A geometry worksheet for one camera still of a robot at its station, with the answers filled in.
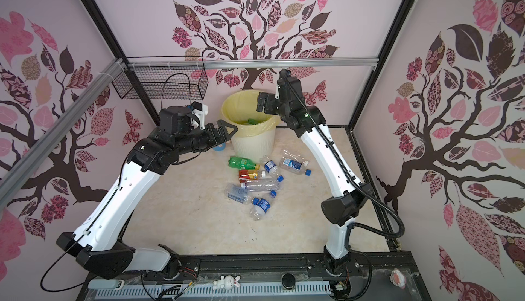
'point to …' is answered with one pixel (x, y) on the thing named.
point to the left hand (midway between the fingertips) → (230, 136)
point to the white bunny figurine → (227, 282)
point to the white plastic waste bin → (256, 148)
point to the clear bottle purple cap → (262, 185)
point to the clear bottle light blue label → (238, 193)
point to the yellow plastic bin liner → (240, 110)
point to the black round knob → (288, 280)
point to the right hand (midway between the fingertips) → (271, 95)
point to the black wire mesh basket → (152, 79)
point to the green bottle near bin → (243, 163)
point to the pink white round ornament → (398, 278)
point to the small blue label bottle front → (260, 206)
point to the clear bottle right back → (292, 155)
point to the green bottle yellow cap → (252, 121)
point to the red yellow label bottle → (245, 176)
